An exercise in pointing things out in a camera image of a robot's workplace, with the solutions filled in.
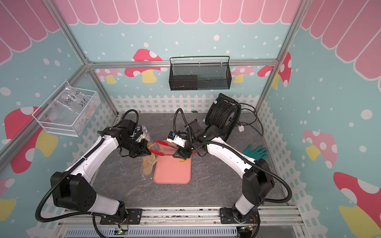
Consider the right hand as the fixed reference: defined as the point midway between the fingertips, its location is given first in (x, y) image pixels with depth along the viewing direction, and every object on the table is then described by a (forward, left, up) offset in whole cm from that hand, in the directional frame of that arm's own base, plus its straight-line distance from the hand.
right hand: (177, 150), depth 79 cm
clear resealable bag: (-5, +15, -2) cm, 16 cm away
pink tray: (-3, +7, -18) cm, 19 cm away
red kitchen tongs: (+3, +7, +2) cm, 8 cm away
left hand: (-2, +15, -2) cm, 15 cm away
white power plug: (+26, -43, -14) cm, 52 cm away
